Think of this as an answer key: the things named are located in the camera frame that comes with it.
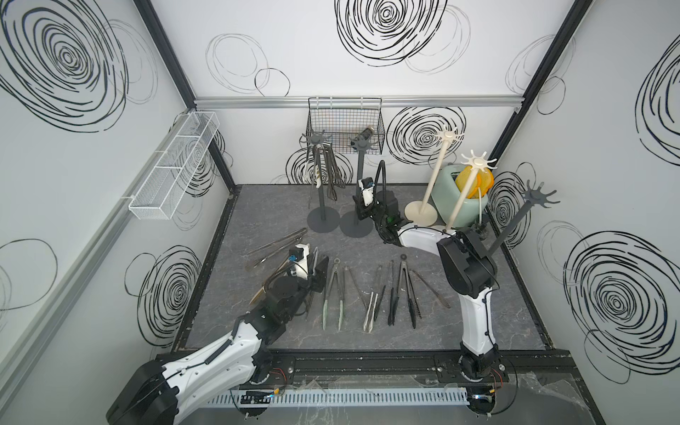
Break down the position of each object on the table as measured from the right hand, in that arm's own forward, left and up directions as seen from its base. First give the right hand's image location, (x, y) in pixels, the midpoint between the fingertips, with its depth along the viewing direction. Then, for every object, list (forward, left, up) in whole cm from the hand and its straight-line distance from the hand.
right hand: (358, 194), depth 96 cm
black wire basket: (+21, +6, +18) cm, 28 cm away
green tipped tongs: (-23, +7, -14) cm, 28 cm away
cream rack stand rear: (+3, -26, -15) cm, 30 cm away
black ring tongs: (-33, -18, -15) cm, 40 cm away
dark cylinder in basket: (+14, -3, +17) cm, 22 cm away
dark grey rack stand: (0, +14, -15) cm, 21 cm away
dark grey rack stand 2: (-3, +3, -15) cm, 16 cm away
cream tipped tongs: (-41, -4, -14) cm, 43 cm away
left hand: (-27, +11, +1) cm, 29 cm away
